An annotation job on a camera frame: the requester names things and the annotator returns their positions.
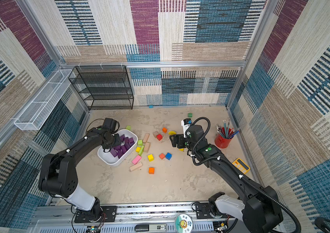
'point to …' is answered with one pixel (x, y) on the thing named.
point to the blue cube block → (168, 156)
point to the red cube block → (159, 137)
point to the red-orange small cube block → (161, 156)
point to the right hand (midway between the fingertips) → (178, 138)
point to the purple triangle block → (122, 138)
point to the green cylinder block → (190, 115)
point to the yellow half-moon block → (172, 133)
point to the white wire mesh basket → (33, 117)
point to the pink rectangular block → (136, 159)
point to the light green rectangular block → (128, 127)
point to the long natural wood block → (133, 167)
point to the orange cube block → (151, 170)
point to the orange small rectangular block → (164, 130)
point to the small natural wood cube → (155, 133)
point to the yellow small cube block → (138, 149)
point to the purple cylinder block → (113, 152)
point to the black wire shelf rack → (103, 87)
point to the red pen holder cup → (223, 137)
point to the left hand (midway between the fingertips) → (117, 142)
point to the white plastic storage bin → (108, 158)
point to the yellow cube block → (150, 158)
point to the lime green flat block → (140, 151)
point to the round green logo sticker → (183, 223)
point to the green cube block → (140, 142)
